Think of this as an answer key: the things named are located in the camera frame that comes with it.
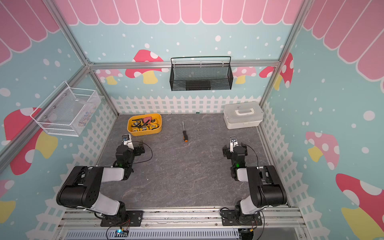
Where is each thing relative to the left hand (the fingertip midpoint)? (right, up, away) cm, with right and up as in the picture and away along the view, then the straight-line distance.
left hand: (135, 143), depth 94 cm
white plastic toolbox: (+68, +19, +12) cm, 72 cm away
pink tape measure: (0, +16, +18) cm, 24 cm away
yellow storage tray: (0, +13, +16) cm, 20 cm away
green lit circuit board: (+1, -42, -21) cm, 47 cm away
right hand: (+63, 0, 0) cm, 63 cm away
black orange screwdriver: (+30, +4, +12) cm, 33 cm away
